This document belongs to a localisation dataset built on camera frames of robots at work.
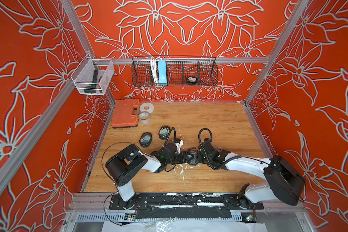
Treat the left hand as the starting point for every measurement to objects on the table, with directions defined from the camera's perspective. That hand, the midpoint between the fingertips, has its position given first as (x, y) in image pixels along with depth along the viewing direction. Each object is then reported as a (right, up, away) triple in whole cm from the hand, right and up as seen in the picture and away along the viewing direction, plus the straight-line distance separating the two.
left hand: (192, 157), depth 85 cm
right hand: (+1, -1, +2) cm, 3 cm away
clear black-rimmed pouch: (0, +1, -1) cm, 2 cm away
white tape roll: (-34, +32, +33) cm, 57 cm away
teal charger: (-30, +9, +10) cm, 33 cm away
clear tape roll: (-34, +24, +23) cm, 47 cm away
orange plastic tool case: (-49, +27, +25) cm, 61 cm away
